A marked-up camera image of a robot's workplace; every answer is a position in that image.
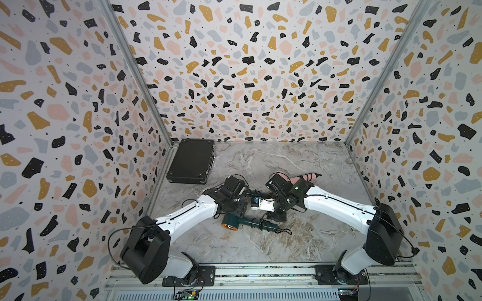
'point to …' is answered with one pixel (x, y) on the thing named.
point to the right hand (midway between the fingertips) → (269, 212)
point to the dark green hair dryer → (232, 221)
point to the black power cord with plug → (309, 175)
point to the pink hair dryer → (294, 180)
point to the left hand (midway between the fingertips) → (242, 207)
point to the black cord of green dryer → (262, 222)
